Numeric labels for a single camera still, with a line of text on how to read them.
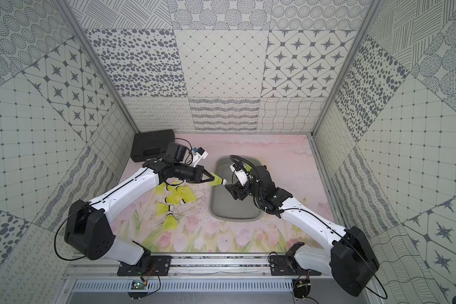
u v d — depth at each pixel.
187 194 0.91
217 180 0.79
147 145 1.06
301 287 0.73
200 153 0.75
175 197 0.91
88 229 0.42
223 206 0.89
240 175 0.70
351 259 0.40
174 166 0.65
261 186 0.60
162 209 0.89
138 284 0.71
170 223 0.86
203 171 0.74
